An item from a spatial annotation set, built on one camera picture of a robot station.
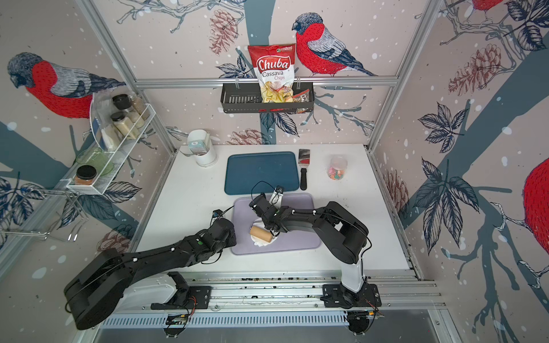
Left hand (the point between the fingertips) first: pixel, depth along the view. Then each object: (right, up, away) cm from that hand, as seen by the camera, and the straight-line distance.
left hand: (238, 230), depth 88 cm
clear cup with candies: (+46, +26, +15) cm, 55 cm away
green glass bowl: (-44, +31, -18) cm, 57 cm away
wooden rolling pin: (+10, -1, -1) cm, 10 cm away
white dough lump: (+9, -4, -2) cm, 10 cm away
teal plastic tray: (+3, +23, +23) cm, 33 cm away
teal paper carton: (-24, +37, +16) cm, 47 cm away
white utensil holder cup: (-20, +31, +23) cm, 43 cm away
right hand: (+12, +9, +6) cm, 16 cm away
